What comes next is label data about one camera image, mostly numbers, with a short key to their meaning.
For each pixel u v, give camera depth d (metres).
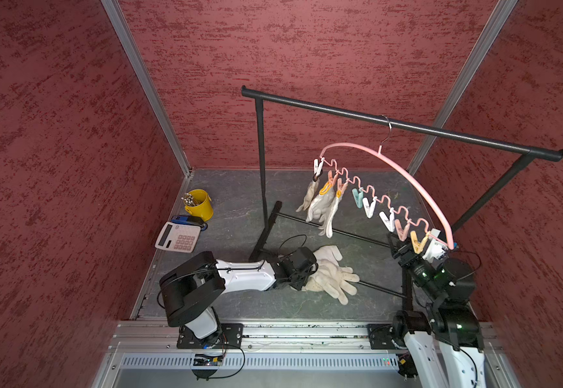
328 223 0.73
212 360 0.71
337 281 0.83
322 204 0.78
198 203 0.94
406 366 0.70
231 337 0.74
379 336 0.74
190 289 0.45
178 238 0.95
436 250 0.60
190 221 0.98
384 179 1.20
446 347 0.47
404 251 0.61
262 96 0.53
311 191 0.79
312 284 0.83
